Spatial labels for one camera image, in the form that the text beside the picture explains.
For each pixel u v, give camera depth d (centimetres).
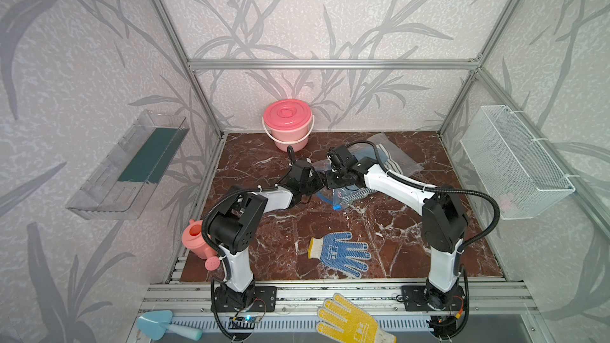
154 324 70
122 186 63
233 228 50
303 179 78
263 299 73
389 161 106
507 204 72
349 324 69
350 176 65
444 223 49
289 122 100
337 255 83
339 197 95
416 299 73
